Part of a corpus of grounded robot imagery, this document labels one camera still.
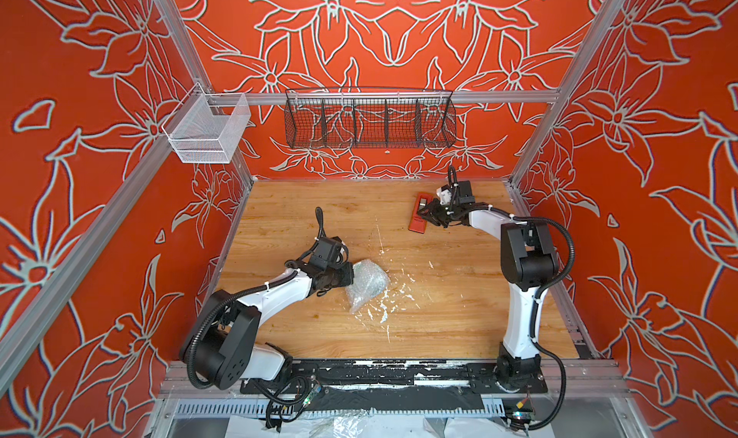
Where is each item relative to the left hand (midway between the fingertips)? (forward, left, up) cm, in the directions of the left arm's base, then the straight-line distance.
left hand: (354, 272), depth 88 cm
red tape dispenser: (+20, -21, +1) cm, 29 cm away
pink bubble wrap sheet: (-4, -5, +3) cm, 7 cm away
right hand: (+25, -22, +4) cm, 33 cm away
